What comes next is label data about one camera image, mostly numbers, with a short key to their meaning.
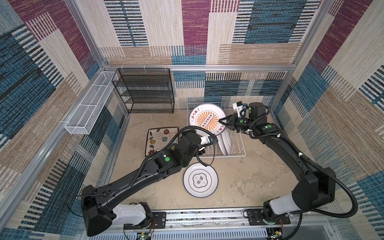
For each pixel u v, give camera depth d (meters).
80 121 0.91
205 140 0.60
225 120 0.76
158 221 0.73
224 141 0.84
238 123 0.69
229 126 0.70
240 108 0.73
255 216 0.73
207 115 0.79
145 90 1.10
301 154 0.46
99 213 0.37
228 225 0.73
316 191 0.42
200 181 0.85
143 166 0.46
